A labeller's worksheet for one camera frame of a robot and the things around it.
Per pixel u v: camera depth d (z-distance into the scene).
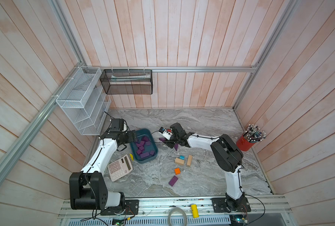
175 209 0.70
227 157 0.53
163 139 0.92
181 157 0.90
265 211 0.68
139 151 0.93
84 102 0.70
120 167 0.86
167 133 0.86
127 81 1.04
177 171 0.86
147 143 0.97
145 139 0.98
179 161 0.88
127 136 0.76
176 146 0.93
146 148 0.95
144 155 0.92
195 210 0.71
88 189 0.41
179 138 0.77
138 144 0.96
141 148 0.94
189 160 0.90
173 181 0.82
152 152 0.93
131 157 0.90
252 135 0.85
